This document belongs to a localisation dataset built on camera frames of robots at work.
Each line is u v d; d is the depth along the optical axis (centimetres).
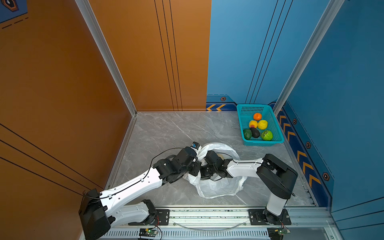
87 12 71
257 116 112
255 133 101
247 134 100
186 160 57
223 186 83
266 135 99
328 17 72
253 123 106
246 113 116
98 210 39
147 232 71
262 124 105
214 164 70
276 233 71
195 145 67
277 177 49
